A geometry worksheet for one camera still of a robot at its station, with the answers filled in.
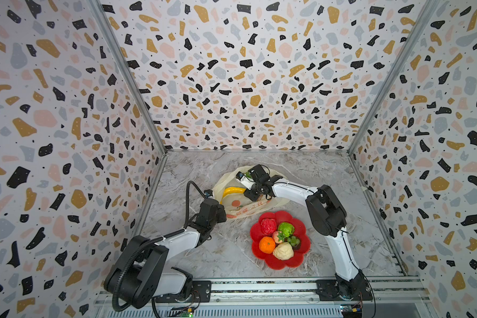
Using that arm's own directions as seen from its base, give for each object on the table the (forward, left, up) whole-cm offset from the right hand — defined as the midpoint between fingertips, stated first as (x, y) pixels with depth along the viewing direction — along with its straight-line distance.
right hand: (249, 189), depth 101 cm
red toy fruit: (-21, -9, +3) cm, 23 cm away
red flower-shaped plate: (-22, -23, -1) cm, 32 cm away
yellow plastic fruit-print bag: (-8, +5, -2) cm, 10 cm away
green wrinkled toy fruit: (-22, -17, +3) cm, 28 cm away
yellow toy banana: (-1, +10, 0) cm, 10 cm away
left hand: (-12, +11, +3) cm, 16 cm away
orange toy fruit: (-28, -9, +1) cm, 29 cm away
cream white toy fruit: (-31, -15, +2) cm, 34 cm away
